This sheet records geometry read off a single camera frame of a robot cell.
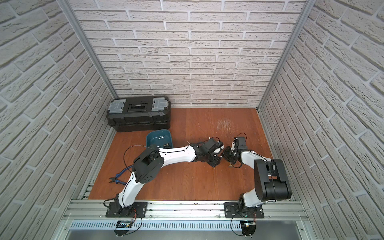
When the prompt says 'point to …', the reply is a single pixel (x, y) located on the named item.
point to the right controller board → (248, 227)
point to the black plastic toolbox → (139, 113)
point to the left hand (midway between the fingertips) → (221, 161)
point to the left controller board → (123, 224)
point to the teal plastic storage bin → (162, 138)
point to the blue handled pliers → (115, 178)
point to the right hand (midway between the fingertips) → (223, 153)
